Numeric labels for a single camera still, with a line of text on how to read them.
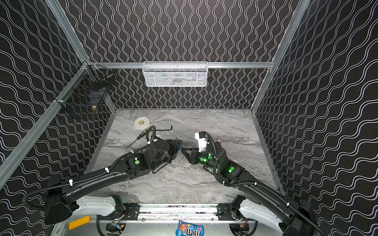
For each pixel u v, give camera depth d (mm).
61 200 394
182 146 698
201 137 641
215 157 517
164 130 1065
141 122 1131
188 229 691
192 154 617
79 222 698
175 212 752
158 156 533
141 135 1032
